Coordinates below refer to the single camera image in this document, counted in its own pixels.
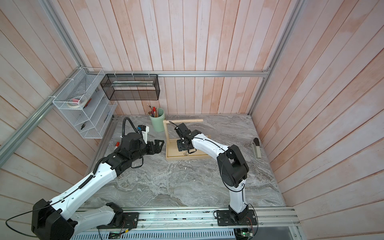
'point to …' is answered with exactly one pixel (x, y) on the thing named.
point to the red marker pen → (117, 144)
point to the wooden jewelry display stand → (172, 151)
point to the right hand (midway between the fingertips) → (182, 145)
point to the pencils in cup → (154, 111)
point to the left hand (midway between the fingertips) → (157, 144)
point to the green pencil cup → (158, 123)
